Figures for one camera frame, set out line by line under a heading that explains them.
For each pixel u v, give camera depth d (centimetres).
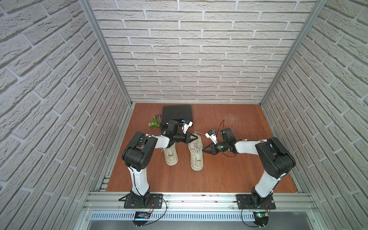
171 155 84
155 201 73
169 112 107
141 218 70
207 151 87
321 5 69
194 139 89
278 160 49
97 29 78
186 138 83
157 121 107
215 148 81
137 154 51
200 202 76
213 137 85
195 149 87
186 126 85
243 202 74
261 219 70
